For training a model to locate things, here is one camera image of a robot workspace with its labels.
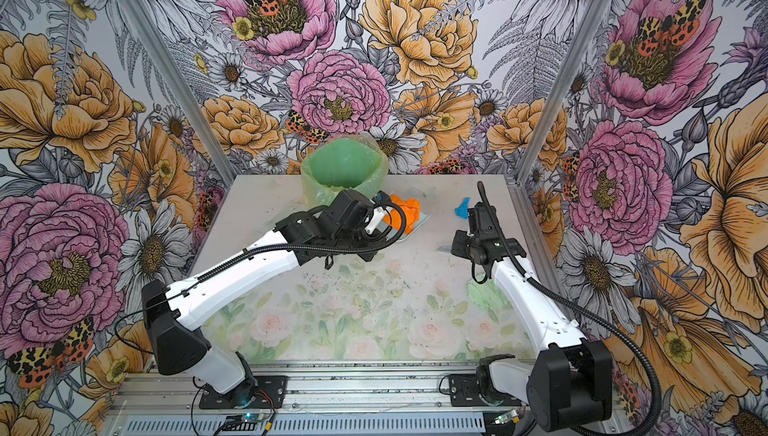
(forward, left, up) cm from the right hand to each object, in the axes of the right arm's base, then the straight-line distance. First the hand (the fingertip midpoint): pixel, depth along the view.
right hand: (461, 251), depth 84 cm
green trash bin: (+33, +35, +4) cm, 48 cm away
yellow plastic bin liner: (+34, +36, +4) cm, 50 cm away
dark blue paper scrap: (+26, -7, -14) cm, 31 cm away
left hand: (-3, +23, +9) cm, 25 cm away
